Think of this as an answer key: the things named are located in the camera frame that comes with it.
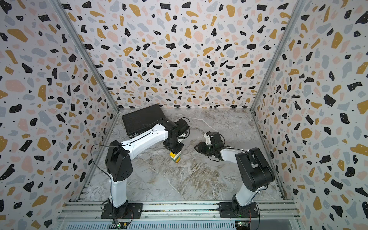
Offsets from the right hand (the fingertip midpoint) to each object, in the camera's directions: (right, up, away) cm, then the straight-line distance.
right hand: (196, 148), depth 93 cm
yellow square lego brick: (-12, -6, -5) cm, 14 cm away
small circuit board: (-38, -33, -23) cm, 56 cm away
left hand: (-11, 0, -9) cm, 14 cm away
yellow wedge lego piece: (-14, -2, -10) cm, 18 cm away
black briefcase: (-44, +17, +17) cm, 50 cm away
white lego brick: (-12, -3, -9) cm, 15 cm away
